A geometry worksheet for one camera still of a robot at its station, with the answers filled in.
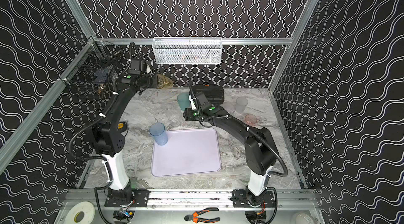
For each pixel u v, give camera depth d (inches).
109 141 20.1
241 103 40.8
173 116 39.5
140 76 25.5
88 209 28.2
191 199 30.0
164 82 38.3
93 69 37.2
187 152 35.3
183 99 41.8
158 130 34.7
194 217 27.1
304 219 27.6
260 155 18.5
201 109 26.1
